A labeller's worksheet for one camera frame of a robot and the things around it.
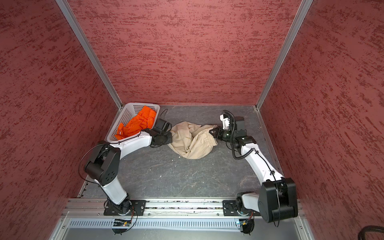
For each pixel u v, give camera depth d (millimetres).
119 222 725
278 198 400
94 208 758
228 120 757
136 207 744
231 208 735
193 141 862
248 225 711
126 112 1065
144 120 1065
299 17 745
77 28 780
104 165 472
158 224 775
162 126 745
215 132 721
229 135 698
